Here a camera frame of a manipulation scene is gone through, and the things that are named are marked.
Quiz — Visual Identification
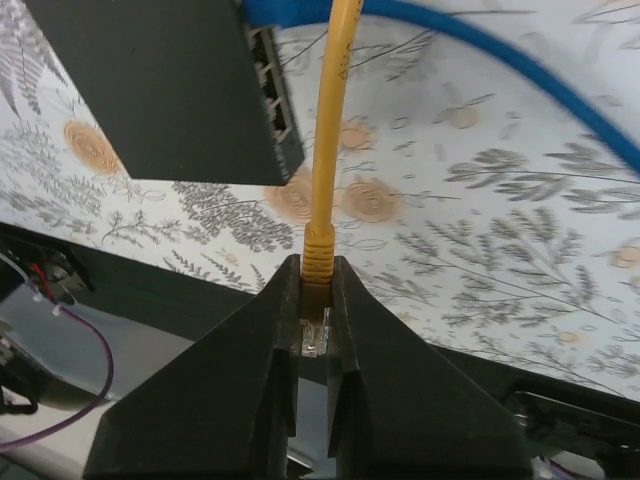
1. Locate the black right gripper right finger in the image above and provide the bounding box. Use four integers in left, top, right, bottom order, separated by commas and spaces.
327, 257, 532, 479

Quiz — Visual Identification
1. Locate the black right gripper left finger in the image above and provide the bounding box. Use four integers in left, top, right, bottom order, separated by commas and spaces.
83, 255, 301, 479

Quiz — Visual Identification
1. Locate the yellow ethernet cable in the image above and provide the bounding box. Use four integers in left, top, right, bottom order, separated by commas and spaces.
297, 0, 364, 359

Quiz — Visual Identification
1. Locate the black network switch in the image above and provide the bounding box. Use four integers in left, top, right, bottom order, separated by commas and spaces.
27, 1, 305, 186

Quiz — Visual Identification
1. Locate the blue ethernet cable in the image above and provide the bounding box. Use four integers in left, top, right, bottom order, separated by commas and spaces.
242, 0, 640, 176

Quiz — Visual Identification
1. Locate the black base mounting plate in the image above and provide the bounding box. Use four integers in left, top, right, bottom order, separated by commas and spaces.
1, 225, 639, 479

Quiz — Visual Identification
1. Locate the floral patterned table mat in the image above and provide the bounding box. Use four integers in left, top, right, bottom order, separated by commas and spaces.
1, 1, 639, 400

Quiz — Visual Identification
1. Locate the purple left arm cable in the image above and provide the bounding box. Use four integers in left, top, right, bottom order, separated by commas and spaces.
0, 249, 115, 451

